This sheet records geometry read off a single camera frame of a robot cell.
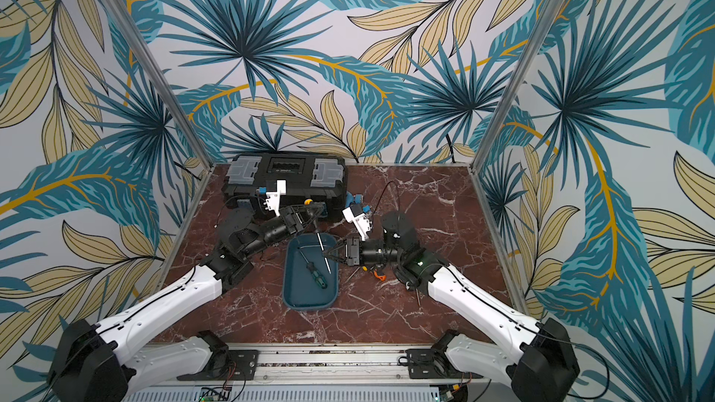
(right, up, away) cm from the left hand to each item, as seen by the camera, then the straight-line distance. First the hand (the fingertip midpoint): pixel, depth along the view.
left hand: (323, 212), depth 67 cm
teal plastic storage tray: (-7, -23, +22) cm, 32 cm away
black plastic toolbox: (-5, +10, +26) cm, 28 cm away
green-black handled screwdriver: (-4, -22, +20) cm, 30 cm away
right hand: (0, -10, -2) cm, 10 cm away
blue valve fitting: (+5, +3, +37) cm, 38 cm away
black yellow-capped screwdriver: (-3, +2, 0) cm, 4 cm away
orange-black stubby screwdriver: (+16, -22, +21) cm, 34 cm away
